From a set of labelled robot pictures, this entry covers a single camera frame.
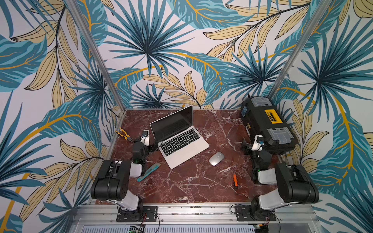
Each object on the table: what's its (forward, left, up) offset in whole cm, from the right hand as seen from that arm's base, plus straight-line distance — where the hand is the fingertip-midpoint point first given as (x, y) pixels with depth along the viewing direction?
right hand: (242, 138), depth 89 cm
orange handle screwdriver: (-23, +7, -11) cm, 26 cm away
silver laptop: (+7, +40, -11) cm, 42 cm away
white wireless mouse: (-7, +15, -12) cm, 21 cm away
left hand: (+4, +58, -3) cm, 58 cm away
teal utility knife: (-14, +57, -12) cm, 60 cm away
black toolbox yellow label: (+11, -16, +4) cm, 19 cm away
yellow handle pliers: (+10, +75, -10) cm, 77 cm away
